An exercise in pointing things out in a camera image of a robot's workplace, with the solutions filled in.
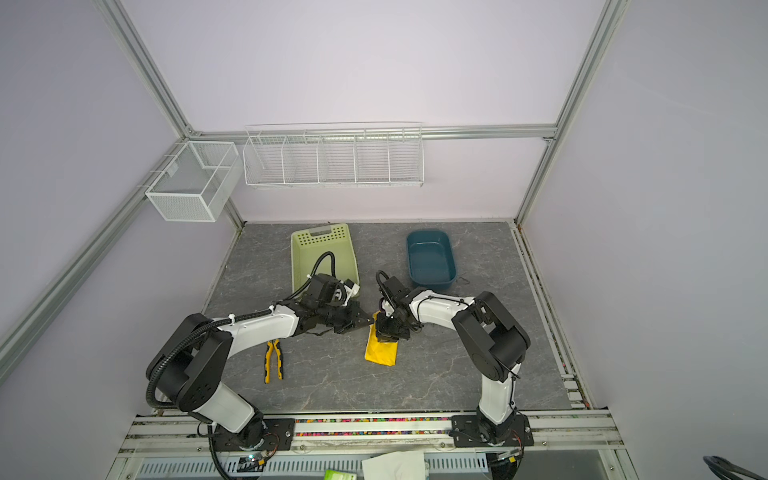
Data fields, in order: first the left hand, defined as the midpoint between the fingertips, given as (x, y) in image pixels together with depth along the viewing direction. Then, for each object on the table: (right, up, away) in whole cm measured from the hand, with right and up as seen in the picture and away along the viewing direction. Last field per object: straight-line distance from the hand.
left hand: (374, 325), depth 84 cm
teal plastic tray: (+19, +18, +29) cm, 40 cm away
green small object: (-8, -30, -17) cm, 35 cm away
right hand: (+1, -6, +6) cm, 9 cm away
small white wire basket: (-60, +42, +11) cm, 74 cm away
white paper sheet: (+7, -25, -20) cm, 33 cm away
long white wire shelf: (-14, +53, +15) cm, 57 cm away
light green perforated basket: (-27, +23, +28) cm, 45 cm away
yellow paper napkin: (+1, -9, +3) cm, 9 cm away
